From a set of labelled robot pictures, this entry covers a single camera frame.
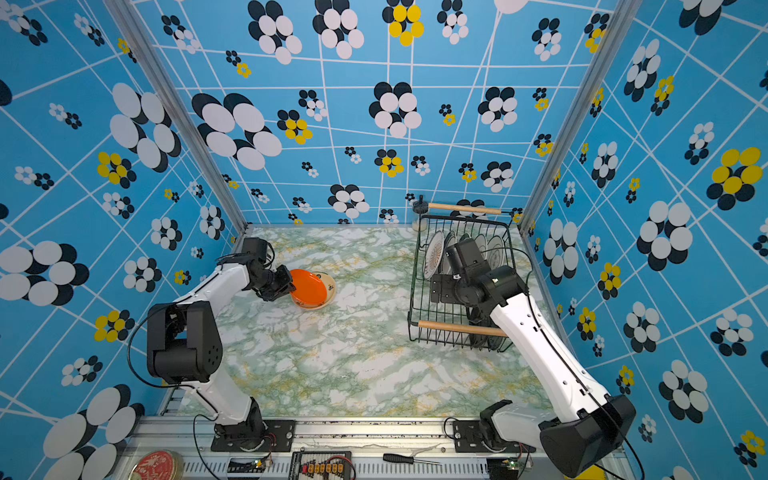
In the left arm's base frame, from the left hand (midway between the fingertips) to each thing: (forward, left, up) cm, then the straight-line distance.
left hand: (298, 283), depth 94 cm
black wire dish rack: (+21, -53, +3) cm, 57 cm away
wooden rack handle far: (+36, -56, 0) cm, 67 cm away
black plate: (-19, -55, 0) cm, 58 cm away
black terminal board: (-47, -14, -6) cm, 49 cm away
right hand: (-11, -46, +15) cm, 50 cm away
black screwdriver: (-45, -33, -7) cm, 57 cm away
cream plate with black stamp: (+2, -9, -7) cm, 11 cm away
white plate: (+16, -45, -5) cm, 48 cm away
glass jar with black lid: (+21, -39, +7) cm, 45 cm away
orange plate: (+1, -2, -5) cm, 6 cm away
